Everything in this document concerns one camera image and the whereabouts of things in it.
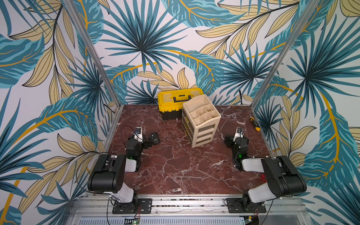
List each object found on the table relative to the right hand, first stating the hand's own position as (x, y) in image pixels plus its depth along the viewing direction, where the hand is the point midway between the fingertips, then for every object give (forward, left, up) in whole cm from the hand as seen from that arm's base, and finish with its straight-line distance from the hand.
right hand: (236, 134), depth 92 cm
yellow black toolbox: (+22, +43, +9) cm, 49 cm away
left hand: (+2, +62, 0) cm, 62 cm away
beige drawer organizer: (+1, +26, +16) cm, 30 cm away
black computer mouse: (+2, +54, -6) cm, 54 cm away
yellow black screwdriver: (+13, -21, -7) cm, 26 cm away
